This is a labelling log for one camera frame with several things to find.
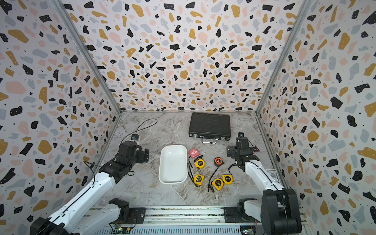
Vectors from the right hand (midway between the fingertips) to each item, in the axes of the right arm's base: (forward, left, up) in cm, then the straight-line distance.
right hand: (239, 148), depth 89 cm
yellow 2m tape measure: (-19, +13, -7) cm, 24 cm away
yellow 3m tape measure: (-17, +25, -6) cm, 31 cm away
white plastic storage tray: (-10, +41, -9) cm, 43 cm away
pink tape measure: (0, +28, -7) cm, 29 cm away
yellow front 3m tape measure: (-16, +8, -7) cm, 19 cm away
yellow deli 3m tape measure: (-8, +24, -6) cm, 26 cm away
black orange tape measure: (-6, +12, -6) cm, 15 cm away
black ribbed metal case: (+19, +17, -2) cm, 26 cm away
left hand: (-6, +57, +7) cm, 58 cm away
